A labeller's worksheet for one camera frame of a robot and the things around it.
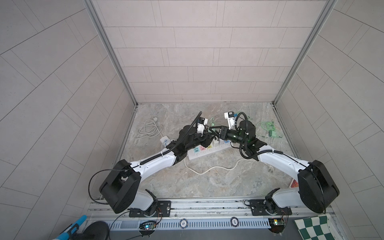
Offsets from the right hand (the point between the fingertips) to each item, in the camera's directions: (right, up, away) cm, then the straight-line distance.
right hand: (210, 131), depth 76 cm
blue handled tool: (-49, -31, -25) cm, 64 cm away
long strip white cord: (+4, -21, +9) cm, 23 cm away
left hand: (+3, -1, +1) cm, 3 cm away
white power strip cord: (-39, -1, +25) cm, 47 cm away
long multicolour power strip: (-5, -14, +13) cm, 19 cm away
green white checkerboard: (+46, -42, -10) cm, 63 cm away
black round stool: (-50, -42, -11) cm, 67 cm away
